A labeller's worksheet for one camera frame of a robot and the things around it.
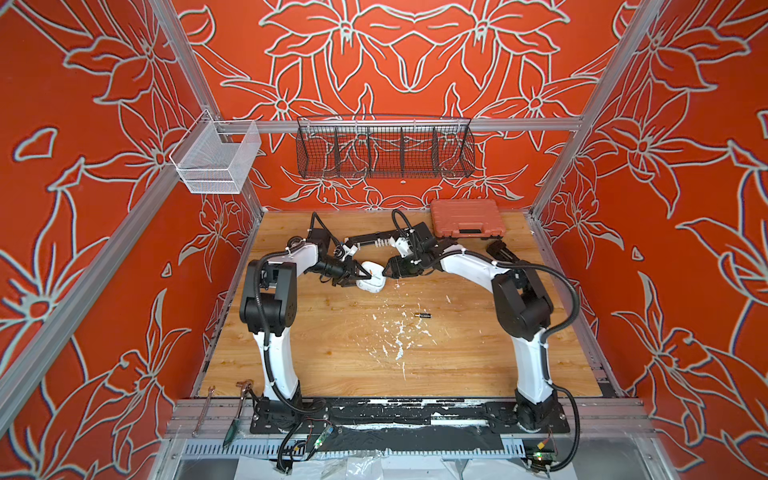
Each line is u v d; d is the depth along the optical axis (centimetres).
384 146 98
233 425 72
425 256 74
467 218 115
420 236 78
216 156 93
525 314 53
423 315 90
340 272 85
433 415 74
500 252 104
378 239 109
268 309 54
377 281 92
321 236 85
